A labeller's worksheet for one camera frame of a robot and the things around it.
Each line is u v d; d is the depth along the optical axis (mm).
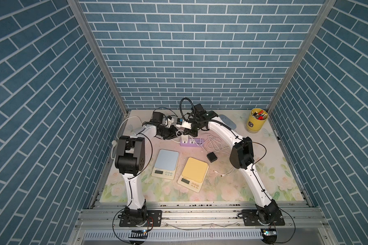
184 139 982
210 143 992
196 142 976
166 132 873
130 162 541
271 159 970
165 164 906
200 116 788
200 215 760
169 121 929
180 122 842
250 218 736
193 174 871
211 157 945
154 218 731
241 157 618
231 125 1111
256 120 985
